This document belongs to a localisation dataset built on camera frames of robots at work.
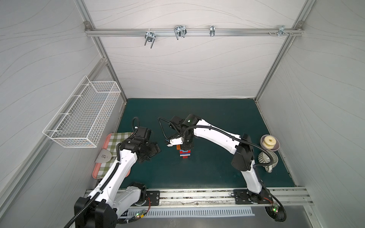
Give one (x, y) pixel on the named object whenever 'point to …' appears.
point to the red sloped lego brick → (182, 152)
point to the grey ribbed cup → (264, 157)
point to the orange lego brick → (178, 147)
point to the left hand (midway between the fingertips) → (154, 153)
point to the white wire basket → (81, 120)
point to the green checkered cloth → (113, 139)
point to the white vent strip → (134, 213)
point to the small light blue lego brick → (185, 151)
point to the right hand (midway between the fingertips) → (184, 143)
